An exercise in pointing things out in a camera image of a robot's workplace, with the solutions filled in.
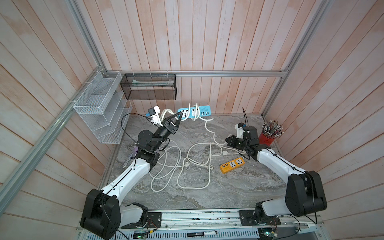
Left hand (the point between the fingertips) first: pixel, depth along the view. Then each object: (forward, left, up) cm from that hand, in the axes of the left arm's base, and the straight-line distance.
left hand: (183, 115), depth 66 cm
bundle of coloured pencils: (+12, -56, -24) cm, 62 cm away
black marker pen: (-41, -7, -38) cm, 56 cm away
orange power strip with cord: (-6, -29, -37) cm, 47 cm away
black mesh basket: (+43, +26, -14) cm, 52 cm away
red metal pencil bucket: (+7, -51, -29) cm, 59 cm away
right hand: (+6, -26, -26) cm, 37 cm away
